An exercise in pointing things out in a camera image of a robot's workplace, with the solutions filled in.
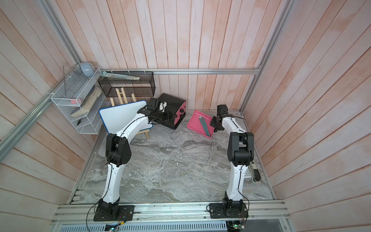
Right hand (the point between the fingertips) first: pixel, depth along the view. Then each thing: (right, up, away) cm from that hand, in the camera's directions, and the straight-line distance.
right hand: (214, 122), depth 104 cm
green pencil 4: (-9, -2, -1) cm, 9 cm away
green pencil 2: (-9, 0, 0) cm, 9 cm away
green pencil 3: (-9, +3, 0) cm, 9 cm away
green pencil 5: (-8, +3, 0) cm, 9 cm away
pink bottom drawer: (-14, -1, +2) cm, 14 cm away
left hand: (-30, +3, -7) cm, 31 cm away
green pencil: (-7, -1, -1) cm, 8 cm away
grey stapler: (+19, -31, -22) cm, 42 cm away
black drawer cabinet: (-30, +13, 0) cm, 33 cm away
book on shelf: (-77, +16, -19) cm, 81 cm away
